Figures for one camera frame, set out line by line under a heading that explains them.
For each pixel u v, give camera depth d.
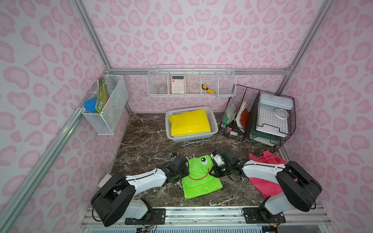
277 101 0.96
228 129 1.04
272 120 0.88
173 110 1.13
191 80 1.01
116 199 0.42
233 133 1.03
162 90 0.93
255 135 0.93
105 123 0.73
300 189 0.44
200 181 0.84
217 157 0.82
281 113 0.93
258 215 0.65
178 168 0.68
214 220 0.72
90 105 0.64
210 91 0.97
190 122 1.00
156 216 0.73
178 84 0.93
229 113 1.11
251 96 1.07
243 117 1.02
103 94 0.73
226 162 0.72
